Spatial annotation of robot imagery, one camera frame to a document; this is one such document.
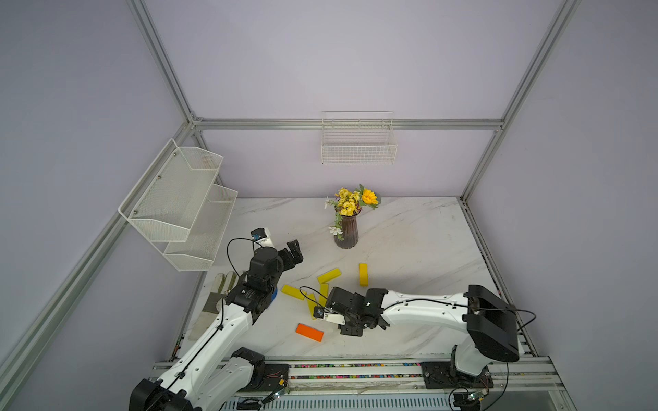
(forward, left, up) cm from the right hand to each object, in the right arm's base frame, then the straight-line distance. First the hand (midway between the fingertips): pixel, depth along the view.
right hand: (347, 317), depth 82 cm
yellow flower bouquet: (+29, -2, +24) cm, 38 cm away
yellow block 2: (+17, -7, -3) cm, 19 cm away
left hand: (+17, +19, +16) cm, 30 cm away
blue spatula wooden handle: (+9, +26, -3) cm, 28 cm away
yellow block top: (+17, +6, -3) cm, 18 cm away
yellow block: (-1, +10, +14) cm, 18 cm away
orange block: (-4, +13, -3) cm, 13 cm away
